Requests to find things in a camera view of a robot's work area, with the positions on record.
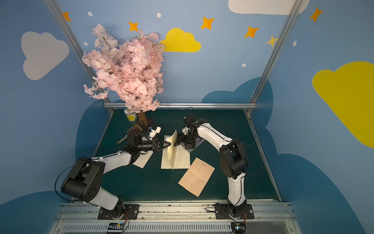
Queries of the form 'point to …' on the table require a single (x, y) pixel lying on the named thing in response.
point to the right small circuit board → (238, 227)
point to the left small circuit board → (116, 226)
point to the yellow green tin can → (131, 116)
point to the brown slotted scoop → (119, 142)
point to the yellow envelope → (171, 149)
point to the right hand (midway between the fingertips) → (181, 145)
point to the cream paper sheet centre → (175, 157)
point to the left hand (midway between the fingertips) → (171, 143)
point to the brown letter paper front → (196, 176)
